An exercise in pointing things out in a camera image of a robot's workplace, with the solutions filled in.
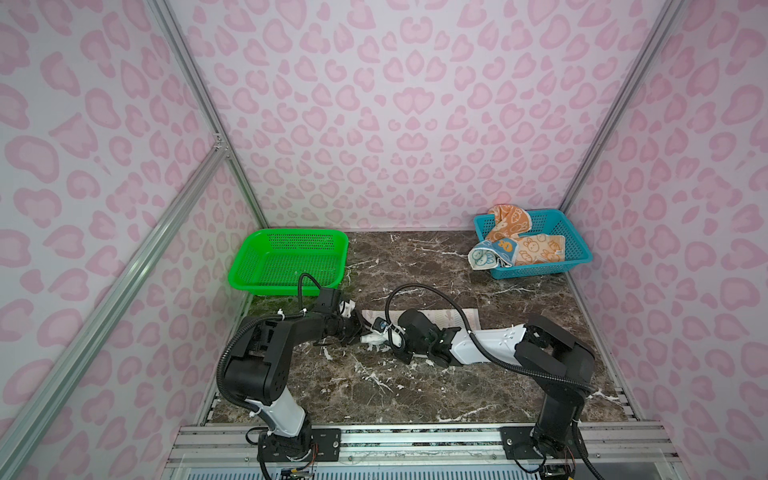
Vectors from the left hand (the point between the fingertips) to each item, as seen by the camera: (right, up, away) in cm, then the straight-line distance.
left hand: (377, 325), depth 91 cm
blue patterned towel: (+36, +22, +7) cm, 43 cm away
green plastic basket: (-40, +19, +19) cm, 49 cm away
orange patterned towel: (+48, +34, +19) cm, 62 cm away
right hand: (+3, -3, -4) cm, 6 cm away
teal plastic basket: (+67, +34, +22) cm, 78 cm away
